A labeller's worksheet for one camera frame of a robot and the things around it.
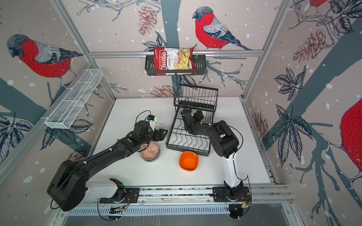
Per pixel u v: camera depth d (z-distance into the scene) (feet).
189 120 2.65
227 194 2.20
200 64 3.11
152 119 2.48
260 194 2.48
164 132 2.67
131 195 2.40
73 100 2.54
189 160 2.80
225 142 1.77
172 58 2.87
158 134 2.44
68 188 1.33
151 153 2.79
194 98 3.10
